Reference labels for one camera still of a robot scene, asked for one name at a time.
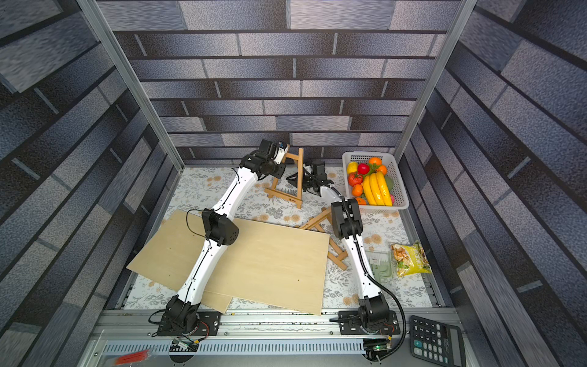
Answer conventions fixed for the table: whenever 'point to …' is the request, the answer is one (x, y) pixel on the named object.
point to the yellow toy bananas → (377, 189)
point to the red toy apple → (363, 168)
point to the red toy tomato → (355, 179)
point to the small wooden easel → (284, 195)
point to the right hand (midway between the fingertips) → (285, 178)
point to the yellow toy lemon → (352, 167)
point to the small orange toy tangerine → (357, 189)
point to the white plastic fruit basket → (399, 190)
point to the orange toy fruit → (375, 160)
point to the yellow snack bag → (410, 259)
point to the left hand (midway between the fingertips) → (282, 165)
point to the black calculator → (437, 342)
